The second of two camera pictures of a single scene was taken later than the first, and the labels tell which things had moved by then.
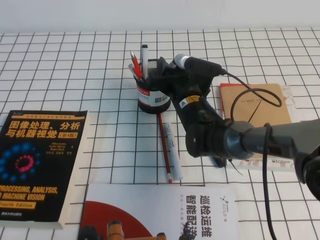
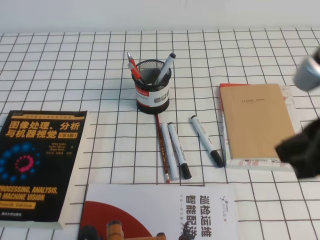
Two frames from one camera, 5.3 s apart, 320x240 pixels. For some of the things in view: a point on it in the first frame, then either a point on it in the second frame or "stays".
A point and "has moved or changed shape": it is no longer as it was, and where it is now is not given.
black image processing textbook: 40,152 stays
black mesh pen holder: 150,100 stays
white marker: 144,54 has moved or changed shape
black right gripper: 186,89 → 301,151
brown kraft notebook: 257,103 stays
